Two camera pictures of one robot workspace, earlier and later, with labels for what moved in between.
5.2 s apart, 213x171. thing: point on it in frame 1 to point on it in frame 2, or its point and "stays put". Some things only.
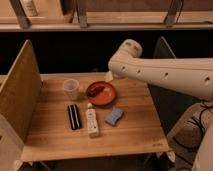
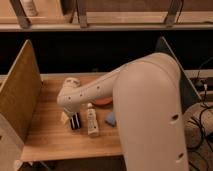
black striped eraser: [75, 120] stays put
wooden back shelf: [107, 15] stays put
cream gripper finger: [109, 77] to [64, 118]
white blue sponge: [114, 115] stays put
